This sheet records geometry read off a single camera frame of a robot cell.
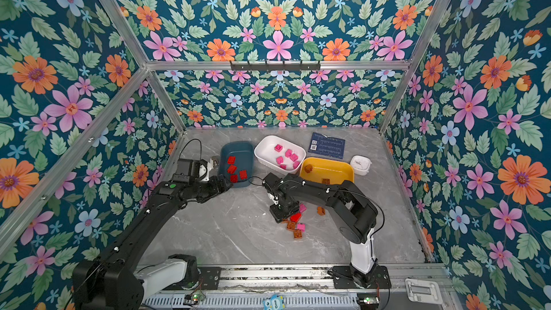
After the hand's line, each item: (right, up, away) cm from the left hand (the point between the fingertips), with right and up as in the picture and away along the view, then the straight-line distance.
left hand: (228, 185), depth 81 cm
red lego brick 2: (-6, +8, +24) cm, 26 cm away
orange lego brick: (+24, -17, +5) cm, 30 cm away
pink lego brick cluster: (+19, +8, +23) cm, 31 cm away
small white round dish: (+58, +7, +20) cm, 62 cm away
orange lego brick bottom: (+27, -19, +1) cm, 33 cm away
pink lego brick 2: (+18, +15, +27) cm, 36 cm away
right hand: (+22, -13, +6) cm, 26 cm away
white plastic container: (+18, +12, +27) cm, 35 cm away
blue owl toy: (+19, -35, -14) cm, 42 cm away
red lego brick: (+1, +2, +20) cm, 20 cm away
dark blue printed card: (+44, +15, +30) cm, 55 cm away
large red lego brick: (-4, +4, +20) cm, 21 cm away
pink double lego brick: (+23, +11, +26) cm, 36 cm away
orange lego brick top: (+33, +5, +20) cm, 39 cm away
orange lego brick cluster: (+40, -1, +15) cm, 43 cm away
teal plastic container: (-3, +7, +24) cm, 25 cm away
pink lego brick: (+28, -17, +3) cm, 33 cm away
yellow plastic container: (+41, +3, +23) cm, 47 cm away
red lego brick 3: (+26, -14, +4) cm, 30 cm away
